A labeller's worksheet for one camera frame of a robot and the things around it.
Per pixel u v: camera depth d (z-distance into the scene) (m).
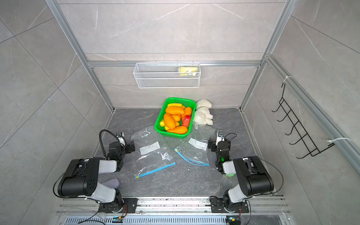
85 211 0.73
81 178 0.45
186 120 1.01
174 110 1.05
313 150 0.58
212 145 0.84
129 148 0.86
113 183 0.78
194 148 0.91
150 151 0.92
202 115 1.01
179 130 0.96
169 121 0.97
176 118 1.01
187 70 0.84
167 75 1.00
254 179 0.45
